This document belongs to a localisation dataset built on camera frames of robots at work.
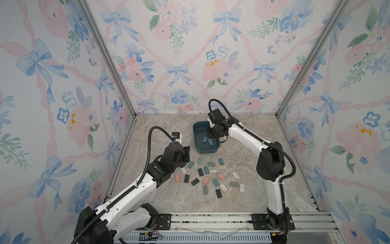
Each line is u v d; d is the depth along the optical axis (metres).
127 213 0.45
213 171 0.90
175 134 0.67
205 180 0.88
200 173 0.90
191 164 0.93
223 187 0.84
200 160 0.95
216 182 0.88
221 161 0.95
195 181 0.87
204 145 1.02
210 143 1.02
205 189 0.85
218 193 0.84
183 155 0.59
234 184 0.87
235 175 0.88
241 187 0.84
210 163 0.95
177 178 0.88
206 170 0.91
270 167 0.54
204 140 1.03
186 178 0.88
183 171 0.90
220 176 0.89
